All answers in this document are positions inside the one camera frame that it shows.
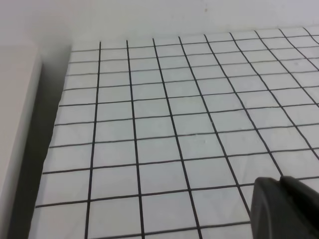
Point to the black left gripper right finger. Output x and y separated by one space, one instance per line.
305 199

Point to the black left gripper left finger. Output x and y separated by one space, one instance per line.
274 216

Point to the white black-grid tablecloth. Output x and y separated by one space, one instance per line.
163 138

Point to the white ledge at left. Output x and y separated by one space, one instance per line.
20 68

